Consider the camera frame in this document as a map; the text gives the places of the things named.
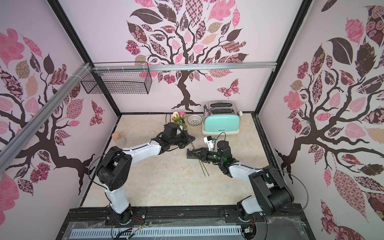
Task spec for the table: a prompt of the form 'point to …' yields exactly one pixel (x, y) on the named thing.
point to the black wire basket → (118, 78)
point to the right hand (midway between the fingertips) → (192, 153)
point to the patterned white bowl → (194, 120)
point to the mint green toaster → (220, 118)
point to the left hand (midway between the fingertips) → (196, 139)
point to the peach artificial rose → (174, 115)
